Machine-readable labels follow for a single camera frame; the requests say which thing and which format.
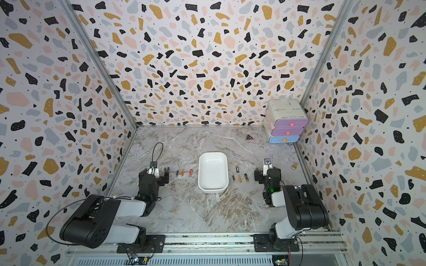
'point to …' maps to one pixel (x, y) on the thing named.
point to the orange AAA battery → (239, 179)
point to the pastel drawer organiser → (284, 120)
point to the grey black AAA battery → (233, 178)
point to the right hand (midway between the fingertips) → (268, 167)
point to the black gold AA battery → (246, 178)
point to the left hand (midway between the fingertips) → (156, 169)
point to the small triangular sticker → (249, 137)
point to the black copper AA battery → (237, 169)
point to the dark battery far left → (177, 173)
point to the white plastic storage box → (213, 172)
